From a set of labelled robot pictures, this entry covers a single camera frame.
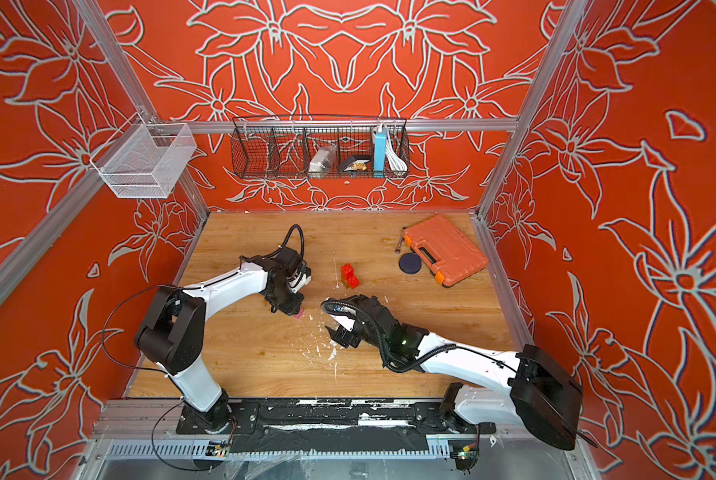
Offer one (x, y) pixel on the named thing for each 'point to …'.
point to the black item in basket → (356, 163)
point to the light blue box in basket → (380, 154)
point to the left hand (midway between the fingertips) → (295, 306)
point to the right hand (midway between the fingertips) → (330, 314)
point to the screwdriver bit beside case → (400, 243)
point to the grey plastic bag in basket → (322, 161)
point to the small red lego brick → (348, 277)
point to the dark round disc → (410, 263)
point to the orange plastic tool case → (449, 254)
